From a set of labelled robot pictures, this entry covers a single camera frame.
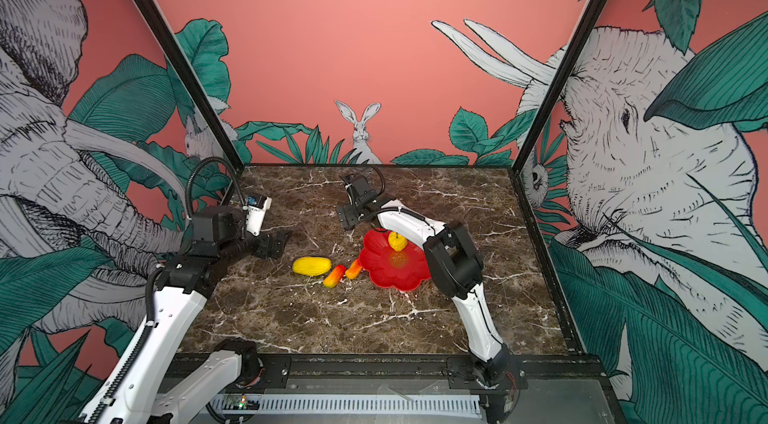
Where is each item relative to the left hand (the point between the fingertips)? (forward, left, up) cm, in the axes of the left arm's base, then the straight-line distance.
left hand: (272, 222), depth 74 cm
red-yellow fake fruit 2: (-4, -19, -22) cm, 29 cm away
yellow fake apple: (+4, -32, -19) cm, 38 cm away
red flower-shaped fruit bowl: (-2, -29, -25) cm, 38 cm away
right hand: (+15, -17, -13) cm, 26 cm away
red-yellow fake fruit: (-5, -13, -22) cm, 26 cm away
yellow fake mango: (-2, -6, -21) cm, 22 cm away
